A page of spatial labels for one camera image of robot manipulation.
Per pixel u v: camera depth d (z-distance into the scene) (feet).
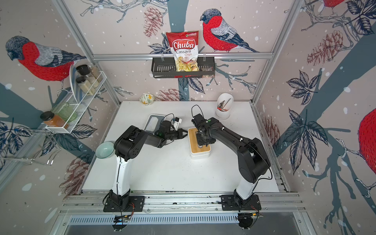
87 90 2.55
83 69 2.59
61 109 2.28
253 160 1.50
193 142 2.82
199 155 2.75
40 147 2.11
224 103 3.48
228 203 2.39
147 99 4.01
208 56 2.96
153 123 3.31
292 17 2.46
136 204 2.39
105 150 3.01
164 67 3.09
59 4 2.30
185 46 2.62
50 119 1.95
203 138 2.40
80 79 2.50
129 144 1.94
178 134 2.96
